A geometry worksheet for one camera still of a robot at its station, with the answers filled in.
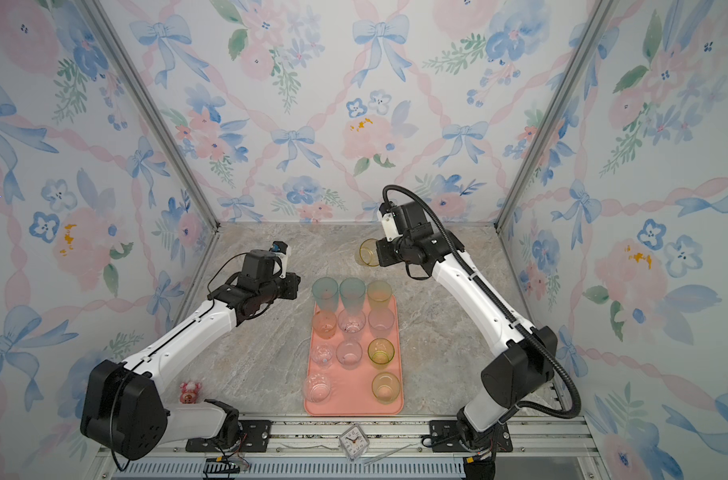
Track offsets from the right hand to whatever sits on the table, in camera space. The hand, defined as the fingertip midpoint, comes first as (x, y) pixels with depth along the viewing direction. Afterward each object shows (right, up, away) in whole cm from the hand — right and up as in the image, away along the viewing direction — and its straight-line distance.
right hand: (381, 246), depth 80 cm
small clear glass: (-17, -31, +6) cm, 36 cm away
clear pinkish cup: (+1, -24, +13) cm, 27 cm away
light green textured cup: (+1, -39, +2) cm, 39 cm away
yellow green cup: (0, -14, +10) cm, 18 cm away
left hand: (-23, -8, +5) cm, 25 cm away
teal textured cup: (-17, -14, +15) cm, 27 cm away
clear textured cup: (-9, -31, +6) cm, 33 cm away
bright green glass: (0, -30, +7) cm, 31 cm away
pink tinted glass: (-17, -24, +13) cm, 32 cm away
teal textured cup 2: (-8, -14, +10) cm, 19 cm away
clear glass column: (-9, -22, +10) cm, 26 cm away
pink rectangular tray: (-8, -40, +2) cm, 41 cm away
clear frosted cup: (-17, -39, +2) cm, 42 cm away
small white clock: (-7, -47, -8) cm, 48 cm away
